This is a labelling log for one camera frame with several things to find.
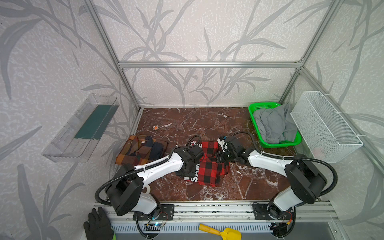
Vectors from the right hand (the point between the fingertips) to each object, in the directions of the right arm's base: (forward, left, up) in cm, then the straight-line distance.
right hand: (215, 152), depth 89 cm
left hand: (-11, +14, -1) cm, 17 cm away
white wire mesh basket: (-6, -46, +28) cm, 55 cm away
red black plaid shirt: (-10, +3, -2) cm, 11 cm away
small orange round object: (+23, +42, -6) cm, 48 cm away
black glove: (-36, +57, -4) cm, 67 cm away
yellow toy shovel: (-39, -4, -3) cm, 39 cm away
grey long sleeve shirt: (+23, -46, -3) cm, 51 cm away
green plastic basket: (+37, -31, +1) cm, 48 cm away
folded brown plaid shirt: (+2, +47, -1) cm, 47 cm away
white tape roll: (-20, +37, -5) cm, 43 cm away
